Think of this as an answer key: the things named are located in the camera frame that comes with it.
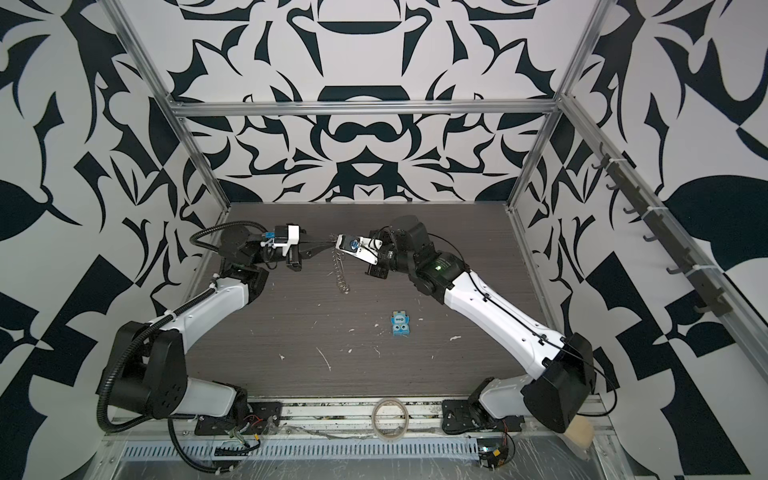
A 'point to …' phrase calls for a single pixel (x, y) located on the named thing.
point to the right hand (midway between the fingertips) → (356, 240)
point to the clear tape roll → (406, 423)
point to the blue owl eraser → (401, 323)
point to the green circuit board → (492, 451)
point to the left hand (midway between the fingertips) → (335, 233)
